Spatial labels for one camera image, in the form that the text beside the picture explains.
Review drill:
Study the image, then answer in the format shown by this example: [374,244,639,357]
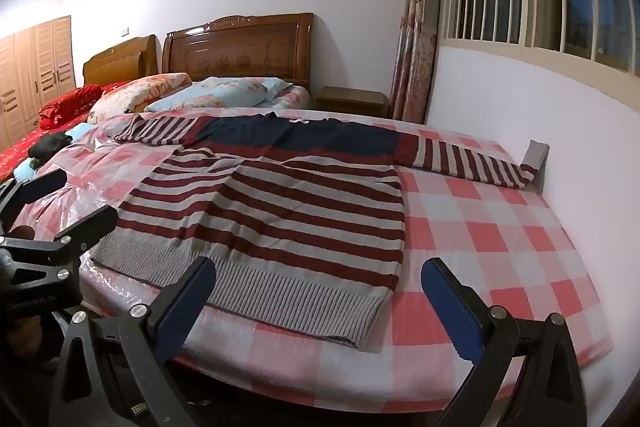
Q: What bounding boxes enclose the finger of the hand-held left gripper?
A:
[0,168,68,233]
[50,204,120,259]

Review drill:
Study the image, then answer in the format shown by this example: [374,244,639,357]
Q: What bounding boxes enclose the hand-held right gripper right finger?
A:
[421,257,588,427]

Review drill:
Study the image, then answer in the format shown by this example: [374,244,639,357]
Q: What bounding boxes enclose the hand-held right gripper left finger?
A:
[48,256,217,427]

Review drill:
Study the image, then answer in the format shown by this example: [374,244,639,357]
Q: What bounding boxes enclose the red grey striped sweater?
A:
[92,112,538,350]

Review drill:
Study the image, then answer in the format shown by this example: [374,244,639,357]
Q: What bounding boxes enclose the light blue cloth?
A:
[12,159,40,184]

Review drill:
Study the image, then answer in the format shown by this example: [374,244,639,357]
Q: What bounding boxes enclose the red bed sheet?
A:
[0,79,133,180]

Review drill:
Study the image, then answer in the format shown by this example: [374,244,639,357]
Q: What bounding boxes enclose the dark green cloth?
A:
[27,133,73,158]

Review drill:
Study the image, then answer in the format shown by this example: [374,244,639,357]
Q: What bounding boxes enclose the red pillow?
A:
[39,84,106,130]

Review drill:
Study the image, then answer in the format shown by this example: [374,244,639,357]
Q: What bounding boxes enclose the pink checked blanket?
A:
[10,107,616,415]

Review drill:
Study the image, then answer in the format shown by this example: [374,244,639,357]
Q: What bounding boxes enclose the wooden wardrobe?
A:
[0,15,77,150]

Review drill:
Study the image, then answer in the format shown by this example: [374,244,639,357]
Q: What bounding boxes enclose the orange floral pillow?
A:
[87,73,193,124]

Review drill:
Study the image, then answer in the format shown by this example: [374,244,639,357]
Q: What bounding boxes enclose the small wooden headboard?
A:
[82,35,160,86]

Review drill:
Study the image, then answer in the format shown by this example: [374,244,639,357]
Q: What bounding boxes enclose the grey block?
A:
[520,139,551,190]

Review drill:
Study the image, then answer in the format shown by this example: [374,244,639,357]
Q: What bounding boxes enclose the light blue floral quilt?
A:
[145,77,293,112]

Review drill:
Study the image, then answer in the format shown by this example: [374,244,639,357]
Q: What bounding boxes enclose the large wooden headboard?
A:
[161,13,315,95]

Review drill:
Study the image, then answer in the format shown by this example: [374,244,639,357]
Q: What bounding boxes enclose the wooden nightstand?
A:
[315,86,391,118]

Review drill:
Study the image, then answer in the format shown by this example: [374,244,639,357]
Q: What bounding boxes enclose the pink floral curtain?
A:
[390,0,443,124]

